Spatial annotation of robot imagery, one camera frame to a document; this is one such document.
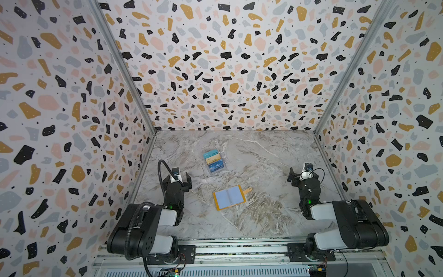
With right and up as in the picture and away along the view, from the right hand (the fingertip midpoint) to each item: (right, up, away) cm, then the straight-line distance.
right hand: (302, 165), depth 89 cm
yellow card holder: (-38, -16, +1) cm, 41 cm away
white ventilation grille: (-40, -41, -19) cm, 60 cm away
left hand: (-63, -3, -1) cm, 63 cm away
